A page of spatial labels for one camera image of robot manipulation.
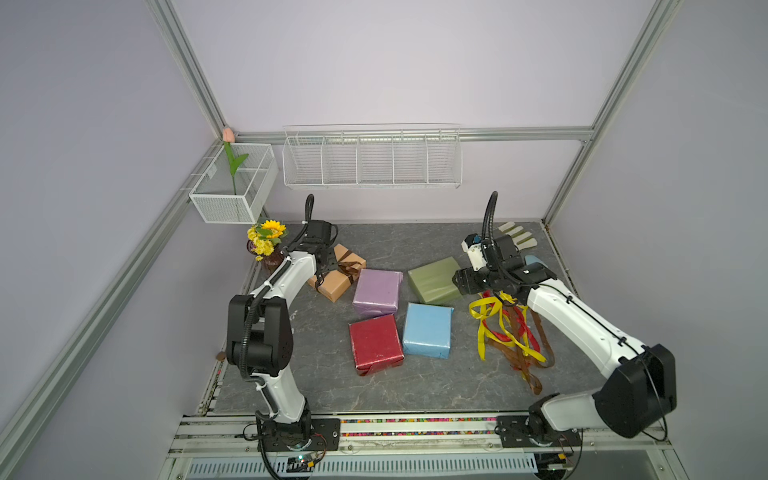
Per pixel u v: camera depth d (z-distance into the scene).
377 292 0.91
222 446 0.74
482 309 0.96
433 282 0.97
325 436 0.74
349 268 0.99
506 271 0.59
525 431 0.73
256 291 0.51
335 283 0.96
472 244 0.74
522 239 1.15
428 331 0.85
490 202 0.65
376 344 0.81
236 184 0.88
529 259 1.10
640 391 0.40
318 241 0.74
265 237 0.84
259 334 0.48
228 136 0.89
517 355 0.87
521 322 0.91
